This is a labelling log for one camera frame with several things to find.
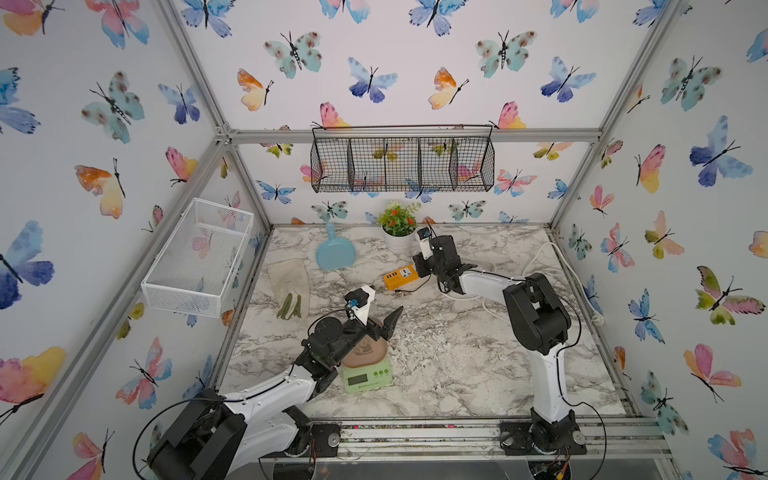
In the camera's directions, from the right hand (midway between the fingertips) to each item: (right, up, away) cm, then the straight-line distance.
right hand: (420, 251), depth 101 cm
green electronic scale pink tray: (-16, -32, -18) cm, 40 cm away
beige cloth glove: (-45, -9, +4) cm, 46 cm away
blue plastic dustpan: (-30, -1, +11) cm, 32 cm away
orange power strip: (-7, -9, +1) cm, 11 cm away
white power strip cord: (+43, 0, +10) cm, 44 cm away
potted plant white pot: (-7, +8, +1) cm, 11 cm away
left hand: (-10, -11, -24) cm, 29 cm away
